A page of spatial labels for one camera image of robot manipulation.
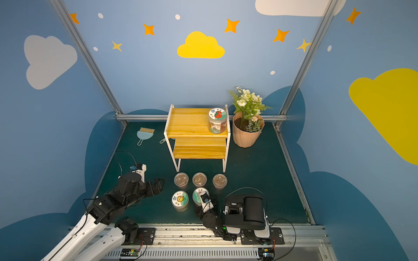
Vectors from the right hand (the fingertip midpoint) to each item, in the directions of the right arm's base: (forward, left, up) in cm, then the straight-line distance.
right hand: (201, 197), depth 85 cm
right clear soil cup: (+9, -9, +2) cm, 13 cm away
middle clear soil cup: (+8, +2, +3) cm, 9 cm away
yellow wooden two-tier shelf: (+16, +6, +30) cm, 35 cm away
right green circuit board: (-22, -32, -5) cm, 39 cm away
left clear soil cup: (+7, +12, +3) cm, 14 cm away
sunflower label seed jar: (-5, +9, +6) cm, 12 cm away
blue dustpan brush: (+44, +46, -2) cm, 63 cm away
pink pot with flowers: (+44, -25, +17) cm, 54 cm away
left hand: (+2, +20, +14) cm, 25 cm away
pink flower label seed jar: (-2, +2, +7) cm, 7 cm away
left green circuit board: (-26, +30, -3) cm, 40 cm away
